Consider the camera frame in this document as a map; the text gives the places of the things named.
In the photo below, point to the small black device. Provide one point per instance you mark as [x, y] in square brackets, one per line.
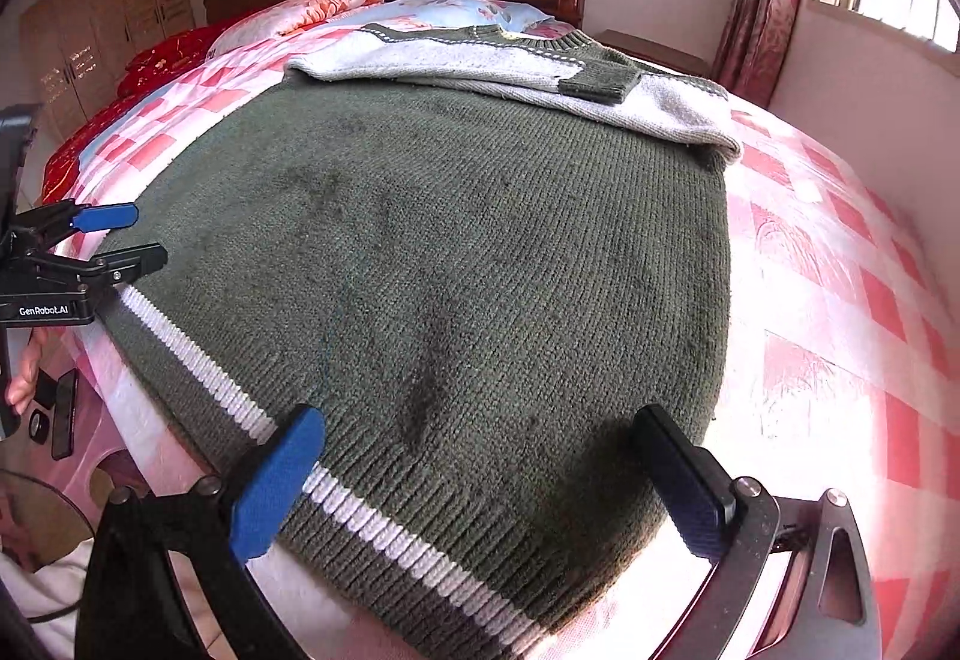
[37, 424]

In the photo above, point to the wooden nightstand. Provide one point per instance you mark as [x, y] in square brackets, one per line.
[660, 56]

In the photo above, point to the green knit sweater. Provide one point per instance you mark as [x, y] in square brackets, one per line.
[450, 270]

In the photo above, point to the pink checkered blanket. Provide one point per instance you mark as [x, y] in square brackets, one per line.
[825, 300]

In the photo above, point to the light wooden wardrobe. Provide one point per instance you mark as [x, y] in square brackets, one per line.
[97, 30]

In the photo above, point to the pink plastic stool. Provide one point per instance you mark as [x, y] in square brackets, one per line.
[97, 420]

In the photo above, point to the light blue floral pillow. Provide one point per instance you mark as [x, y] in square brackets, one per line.
[450, 11]

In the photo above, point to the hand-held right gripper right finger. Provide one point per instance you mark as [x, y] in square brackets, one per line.
[686, 495]

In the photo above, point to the person's left hand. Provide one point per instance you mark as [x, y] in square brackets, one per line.
[22, 375]

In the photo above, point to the white cloth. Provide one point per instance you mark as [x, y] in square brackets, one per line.
[45, 585]

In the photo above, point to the red bedspread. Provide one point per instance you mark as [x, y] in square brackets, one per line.
[150, 60]

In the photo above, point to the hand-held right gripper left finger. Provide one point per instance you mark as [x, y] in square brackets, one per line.
[277, 487]

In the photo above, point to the orange floral pillow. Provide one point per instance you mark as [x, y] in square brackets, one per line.
[315, 7]

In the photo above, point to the black phone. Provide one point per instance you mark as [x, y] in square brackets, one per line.
[64, 412]

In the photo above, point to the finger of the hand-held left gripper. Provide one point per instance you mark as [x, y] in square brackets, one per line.
[105, 217]
[127, 262]

